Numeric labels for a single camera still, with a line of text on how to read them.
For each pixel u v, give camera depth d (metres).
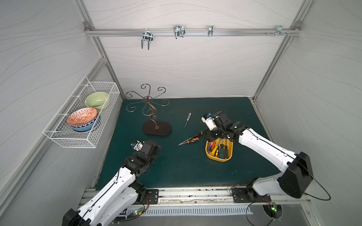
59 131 0.57
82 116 0.64
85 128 0.57
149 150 0.59
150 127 1.00
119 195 0.48
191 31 0.79
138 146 0.70
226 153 0.86
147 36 0.78
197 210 0.70
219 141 0.95
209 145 0.91
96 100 0.73
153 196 0.73
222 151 0.88
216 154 0.86
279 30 0.77
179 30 0.77
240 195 0.73
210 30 0.79
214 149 0.88
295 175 0.40
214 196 0.75
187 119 1.07
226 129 0.60
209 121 0.72
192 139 0.95
